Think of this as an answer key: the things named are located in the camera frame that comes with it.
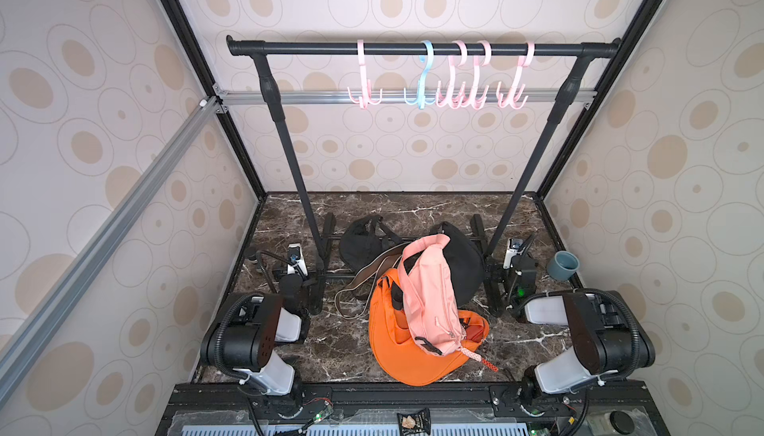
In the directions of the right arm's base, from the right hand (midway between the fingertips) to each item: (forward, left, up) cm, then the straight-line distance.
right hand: (519, 258), depth 94 cm
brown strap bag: (-5, +48, +1) cm, 48 cm away
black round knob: (-43, -11, +3) cm, 45 cm away
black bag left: (+7, +51, 0) cm, 51 cm away
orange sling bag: (-28, +39, +1) cm, 48 cm away
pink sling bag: (-18, +29, +6) cm, 35 cm away
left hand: (-5, +65, +8) cm, 66 cm away
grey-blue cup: (0, -15, -2) cm, 15 cm away
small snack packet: (-45, +33, -4) cm, 56 cm away
